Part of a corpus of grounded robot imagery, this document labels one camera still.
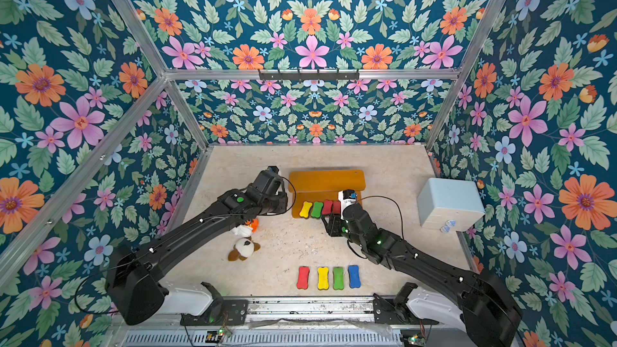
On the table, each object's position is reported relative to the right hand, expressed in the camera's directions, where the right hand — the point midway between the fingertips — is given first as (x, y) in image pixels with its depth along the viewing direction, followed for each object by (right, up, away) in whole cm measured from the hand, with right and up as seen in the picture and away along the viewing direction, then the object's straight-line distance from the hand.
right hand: (324, 216), depth 79 cm
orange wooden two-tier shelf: (-1, +9, +9) cm, 13 cm away
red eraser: (+1, 0, +16) cm, 16 cm away
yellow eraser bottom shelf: (-8, -1, +14) cm, 16 cm away
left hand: (-12, +6, +2) cm, 14 cm away
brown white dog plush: (-29, -13, +6) cm, 32 cm away
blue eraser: (+10, -21, +1) cm, 23 cm away
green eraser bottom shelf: (-3, -1, +15) cm, 15 cm away
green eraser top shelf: (+5, -21, +1) cm, 22 cm away
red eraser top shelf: (-7, -21, +1) cm, 22 cm away
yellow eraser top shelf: (-1, -21, 0) cm, 21 cm away
